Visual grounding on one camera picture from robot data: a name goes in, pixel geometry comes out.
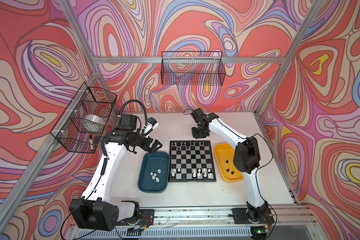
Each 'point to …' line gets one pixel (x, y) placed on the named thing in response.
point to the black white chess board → (191, 161)
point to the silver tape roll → (95, 118)
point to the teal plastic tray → (154, 172)
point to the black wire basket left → (80, 124)
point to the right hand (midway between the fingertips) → (198, 138)
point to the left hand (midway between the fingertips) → (154, 139)
